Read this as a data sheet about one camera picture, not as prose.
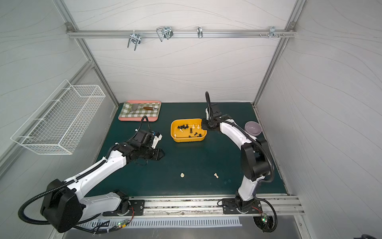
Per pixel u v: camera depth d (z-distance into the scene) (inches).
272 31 30.1
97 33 30.8
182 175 33.0
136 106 46.6
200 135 39.9
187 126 41.3
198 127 41.2
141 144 24.7
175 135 39.1
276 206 29.4
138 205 29.0
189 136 39.7
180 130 41.0
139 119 43.6
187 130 41.1
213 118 28.1
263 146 18.9
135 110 45.1
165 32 30.1
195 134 39.9
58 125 27.0
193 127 41.1
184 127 41.2
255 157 18.7
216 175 33.1
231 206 28.9
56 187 15.6
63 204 15.5
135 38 30.7
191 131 40.7
